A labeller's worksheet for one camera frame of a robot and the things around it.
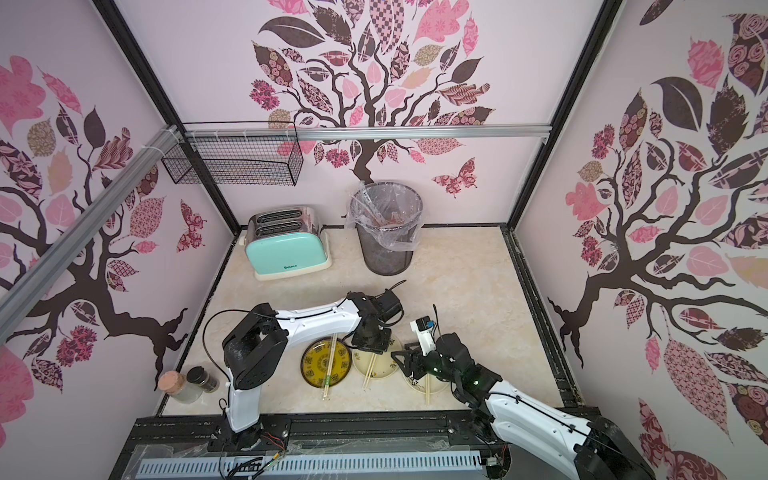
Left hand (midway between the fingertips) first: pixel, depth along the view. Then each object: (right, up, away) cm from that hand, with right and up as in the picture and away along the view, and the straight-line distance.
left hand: (379, 354), depth 85 cm
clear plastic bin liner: (+2, +45, +20) cm, 49 cm away
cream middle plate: (+2, -2, -2) cm, 3 cm away
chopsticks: (-3, -3, -4) cm, 6 cm away
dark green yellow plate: (-19, -2, 0) cm, 19 cm away
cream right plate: (+16, -6, -5) cm, 18 cm away
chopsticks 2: (-14, 0, 0) cm, 14 cm away
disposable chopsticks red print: (+13, -7, -6) cm, 16 cm away
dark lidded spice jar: (-46, -1, -11) cm, 47 cm away
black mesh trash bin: (0, +27, +14) cm, 31 cm away
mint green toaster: (-31, +33, +10) cm, 46 cm away
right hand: (+6, +3, -6) cm, 9 cm away
